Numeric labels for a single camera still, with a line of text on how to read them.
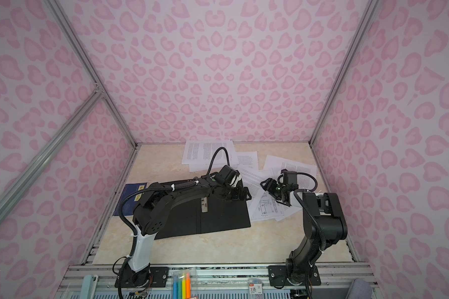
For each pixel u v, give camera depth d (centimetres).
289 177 77
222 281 73
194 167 110
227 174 75
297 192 53
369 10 70
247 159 114
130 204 92
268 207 93
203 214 91
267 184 89
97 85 90
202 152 117
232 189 82
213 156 78
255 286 69
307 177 86
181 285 71
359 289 68
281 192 77
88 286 68
